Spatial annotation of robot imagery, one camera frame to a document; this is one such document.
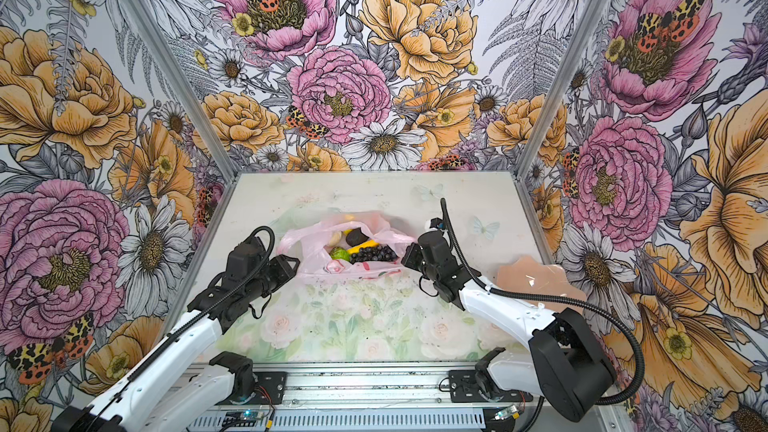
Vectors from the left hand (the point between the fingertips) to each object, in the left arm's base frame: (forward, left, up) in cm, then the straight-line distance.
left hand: (295, 273), depth 83 cm
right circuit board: (-31, -53, -11) cm, 62 cm away
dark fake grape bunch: (+10, -22, -6) cm, 25 cm away
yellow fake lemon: (+16, -8, -7) cm, 20 cm away
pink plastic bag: (+6, -4, +6) cm, 10 cm away
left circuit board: (-31, +10, -11) cm, 35 cm away
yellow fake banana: (+15, -18, -10) cm, 26 cm away
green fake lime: (+9, -10, -4) cm, 14 cm away
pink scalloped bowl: (+3, -68, -8) cm, 69 cm away
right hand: (+5, -30, 0) cm, 31 cm away
